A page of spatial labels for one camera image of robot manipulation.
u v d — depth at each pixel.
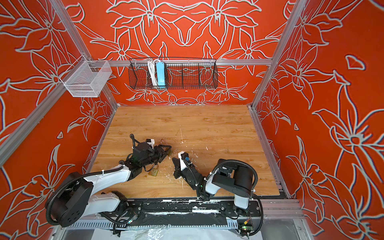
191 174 0.63
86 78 0.92
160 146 0.78
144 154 0.67
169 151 0.81
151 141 0.81
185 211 0.73
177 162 0.77
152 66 0.88
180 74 0.98
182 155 0.69
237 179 0.47
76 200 0.42
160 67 0.89
